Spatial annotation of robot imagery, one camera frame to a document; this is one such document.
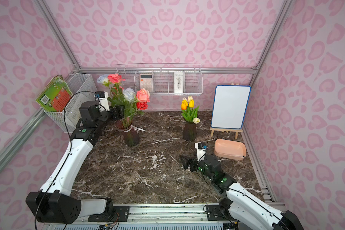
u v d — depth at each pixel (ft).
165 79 3.30
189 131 3.18
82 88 2.62
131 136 3.05
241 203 1.66
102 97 2.05
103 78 2.68
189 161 2.27
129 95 2.41
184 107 2.68
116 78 2.45
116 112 2.16
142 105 2.41
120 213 2.40
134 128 3.13
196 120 2.50
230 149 3.14
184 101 2.73
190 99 2.81
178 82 3.04
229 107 2.97
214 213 2.37
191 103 2.69
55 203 1.23
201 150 2.24
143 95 2.20
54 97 2.31
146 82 3.05
